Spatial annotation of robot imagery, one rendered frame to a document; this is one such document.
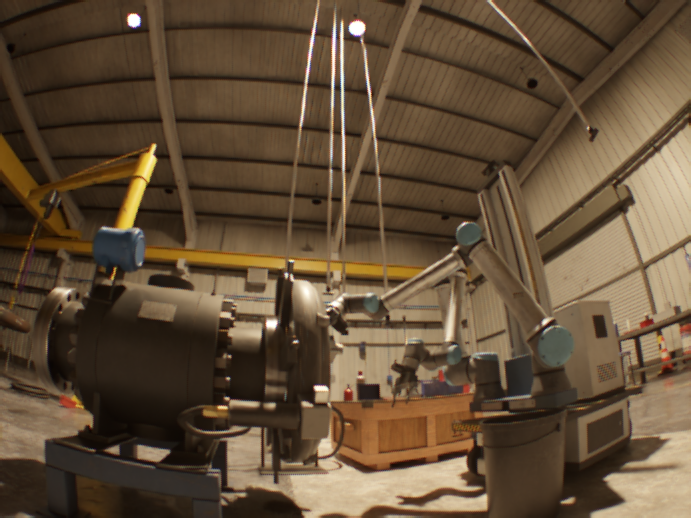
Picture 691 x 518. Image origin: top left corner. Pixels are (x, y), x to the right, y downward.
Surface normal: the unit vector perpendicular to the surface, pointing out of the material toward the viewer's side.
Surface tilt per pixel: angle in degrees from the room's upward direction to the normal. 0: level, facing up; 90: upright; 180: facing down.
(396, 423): 90
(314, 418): 112
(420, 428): 90
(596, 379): 90
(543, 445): 93
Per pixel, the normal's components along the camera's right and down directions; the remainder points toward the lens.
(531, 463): -0.41, -0.33
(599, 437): 0.22, -0.41
